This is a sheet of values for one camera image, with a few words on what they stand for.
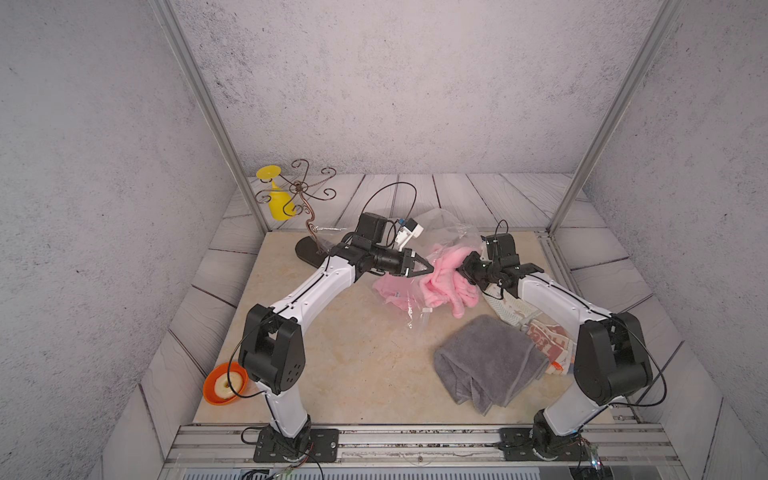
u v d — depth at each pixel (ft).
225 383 2.60
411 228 2.42
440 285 2.67
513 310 3.11
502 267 2.28
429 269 2.48
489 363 2.71
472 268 2.68
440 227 2.94
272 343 1.58
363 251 2.18
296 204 2.78
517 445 2.35
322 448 2.38
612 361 1.49
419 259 2.44
